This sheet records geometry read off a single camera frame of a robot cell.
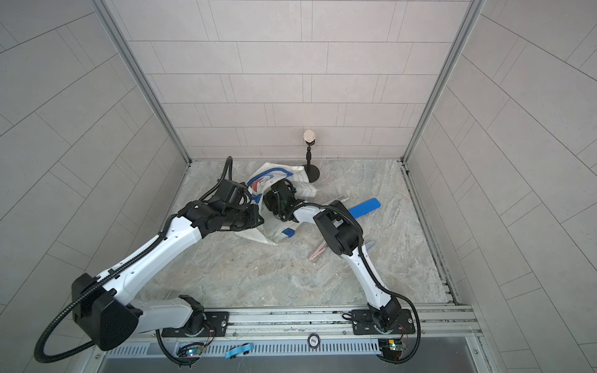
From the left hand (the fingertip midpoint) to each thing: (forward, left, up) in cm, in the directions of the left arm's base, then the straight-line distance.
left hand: (269, 217), depth 77 cm
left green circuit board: (-35, +18, -14) cm, 42 cm away
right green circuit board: (-34, -38, -16) cm, 54 cm away
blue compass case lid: (+16, -38, -17) cm, 45 cm away
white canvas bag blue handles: (+1, -1, -10) cm, 10 cm away
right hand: (+19, +7, -14) cm, 25 cm away
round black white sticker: (-32, -15, -17) cm, 39 cm away
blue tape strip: (-34, +4, -15) cm, 37 cm away
